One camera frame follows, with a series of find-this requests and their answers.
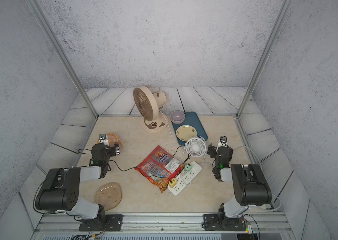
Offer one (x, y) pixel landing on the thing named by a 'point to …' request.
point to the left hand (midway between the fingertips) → (111, 142)
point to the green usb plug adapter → (188, 168)
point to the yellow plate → (185, 132)
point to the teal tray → (191, 118)
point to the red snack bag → (159, 167)
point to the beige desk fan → (149, 104)
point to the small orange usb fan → (112, 138)
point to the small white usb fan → (196, 146)
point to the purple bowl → (177, 117)
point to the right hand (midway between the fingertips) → (221, 143)
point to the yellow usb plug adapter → (172, 183)
